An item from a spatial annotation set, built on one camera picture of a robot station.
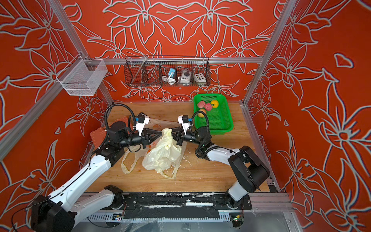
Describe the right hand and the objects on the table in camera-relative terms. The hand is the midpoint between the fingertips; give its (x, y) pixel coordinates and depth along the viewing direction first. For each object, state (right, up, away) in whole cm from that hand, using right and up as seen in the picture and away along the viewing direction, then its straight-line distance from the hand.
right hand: (163, 134), depth 69 cm
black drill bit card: (-24, +10, +42) cm, 49 cm away
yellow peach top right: (+35, +19, +43) cm, 59 cm away
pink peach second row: (+29, +16, +41) cm, 53 cm away
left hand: (-1, 0, 0) cm, 1 cm away
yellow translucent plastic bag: (+1, -10, -4) cm, 11 cm away
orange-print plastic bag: (-6, +2, +33) cm, 34 cm away
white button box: (+21, +34, +25) cm, 47 cm away
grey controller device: (+11, +34, +22) cm, 42 cm away
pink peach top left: (+24, +18, +44) cm, 53 cm away
